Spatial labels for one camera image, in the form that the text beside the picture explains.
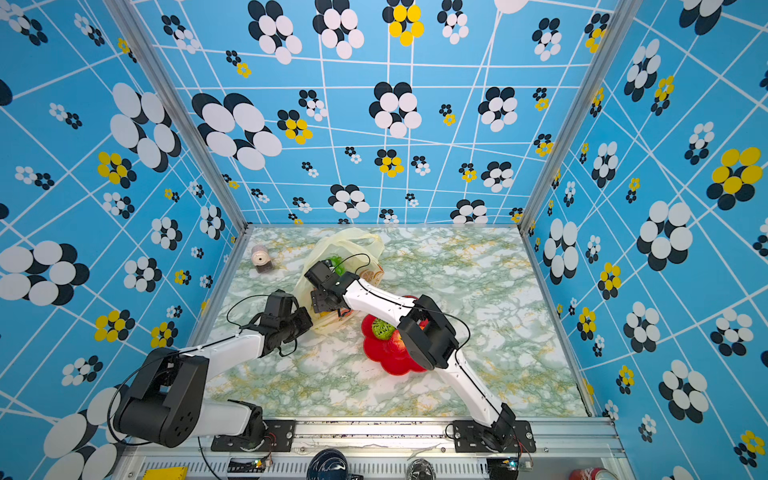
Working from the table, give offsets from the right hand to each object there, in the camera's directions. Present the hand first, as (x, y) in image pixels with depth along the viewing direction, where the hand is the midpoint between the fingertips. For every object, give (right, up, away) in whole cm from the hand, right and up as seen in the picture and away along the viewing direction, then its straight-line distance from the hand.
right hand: (329, 299), depth 95 cm
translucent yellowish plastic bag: (+4, +18, +2) cm, 19 cm away
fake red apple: (+22, -11, -12) cm, 27 cm away
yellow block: (-33, -37, -25) cm, 56 cm away
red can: (+61, -30, -35) cm, 77 cm away
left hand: (-4, -5, -2) cm, 7 cm away
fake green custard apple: (+17, -8, -9) cm, 21 cm away
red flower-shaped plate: (+20, -16, -9) cm, 27 cm away
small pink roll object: (-25, +13, +6) cm, 29 cm away
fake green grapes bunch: (+1, +12, +9) cm, 15 cm away
